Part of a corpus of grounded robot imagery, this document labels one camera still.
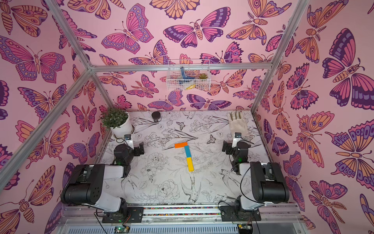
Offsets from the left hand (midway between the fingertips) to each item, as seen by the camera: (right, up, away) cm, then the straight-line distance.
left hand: (137, 141), depth 94 cm
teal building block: (+33, -7, +3) cm, 34 cm away
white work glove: (+72, +12, +18) cm, 75 cm away
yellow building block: (+34, -14, -3) cm, 37 cm away
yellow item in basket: (+35, +33, -9) cm, 49 cm away
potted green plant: (-11, +13, -2) cm, 17 cm away
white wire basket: (+34, +43, 0) cm, 55 cm away
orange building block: (+28, -3, +6) cm, 29 cm away
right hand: (+62, 0, -1) cm, 62 cm away
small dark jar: (+8, +18, +19) cm, 28 cm away
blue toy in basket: (+31, +40, -2) cm, 50 cm away
